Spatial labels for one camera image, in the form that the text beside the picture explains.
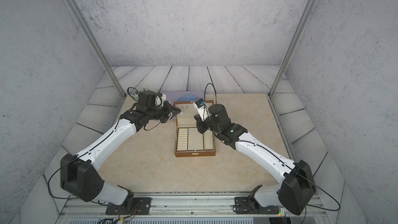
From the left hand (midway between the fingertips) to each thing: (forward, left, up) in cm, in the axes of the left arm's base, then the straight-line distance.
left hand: (183, 110), depth 77 cm
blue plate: (+29, +1, -21) cm, 35 cm away
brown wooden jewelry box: (-6, -1, -21) cm, 22 cm away
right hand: (-4, -6, -1) cm, 7 cm away
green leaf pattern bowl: (+37, +42, -23) cm, 60 cm away
